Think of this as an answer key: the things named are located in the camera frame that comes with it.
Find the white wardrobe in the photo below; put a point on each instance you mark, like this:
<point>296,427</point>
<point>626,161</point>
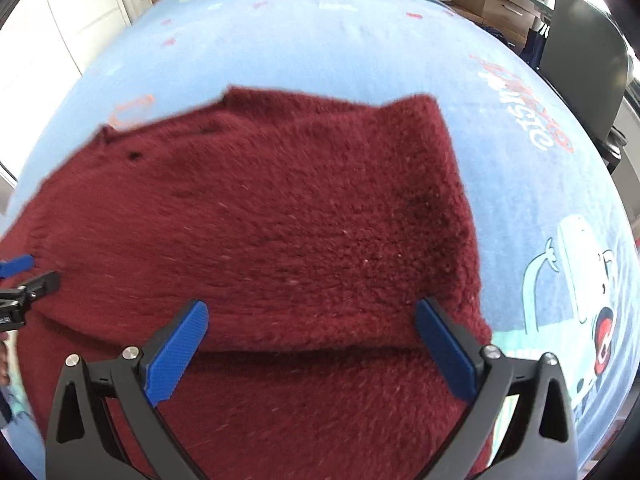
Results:
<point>48,49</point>

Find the dark red knit sweater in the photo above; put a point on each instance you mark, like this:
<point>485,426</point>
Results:
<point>310,227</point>

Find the blue dinosaur bed sheet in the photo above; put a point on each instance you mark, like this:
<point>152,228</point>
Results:
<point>558,264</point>

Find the person's left hand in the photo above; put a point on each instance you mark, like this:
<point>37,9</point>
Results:
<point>4,364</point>

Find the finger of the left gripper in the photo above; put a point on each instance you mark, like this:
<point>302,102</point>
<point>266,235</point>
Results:
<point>14,266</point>
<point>15,303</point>

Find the dark grey chair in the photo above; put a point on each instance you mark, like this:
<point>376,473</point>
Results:
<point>586,61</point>

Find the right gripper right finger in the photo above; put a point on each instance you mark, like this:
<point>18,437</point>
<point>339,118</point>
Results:
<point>540,441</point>

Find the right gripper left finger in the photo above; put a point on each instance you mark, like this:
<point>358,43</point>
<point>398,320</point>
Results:
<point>82,441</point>

